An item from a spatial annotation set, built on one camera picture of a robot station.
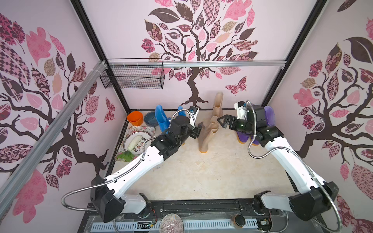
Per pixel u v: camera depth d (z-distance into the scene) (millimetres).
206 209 758
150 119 1070
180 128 508
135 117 1136
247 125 610
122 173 419
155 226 697
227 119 650
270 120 801
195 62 950
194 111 579
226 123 654
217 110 899
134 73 949
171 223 684
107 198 371
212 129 788
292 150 459
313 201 456
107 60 883
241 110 669
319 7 692
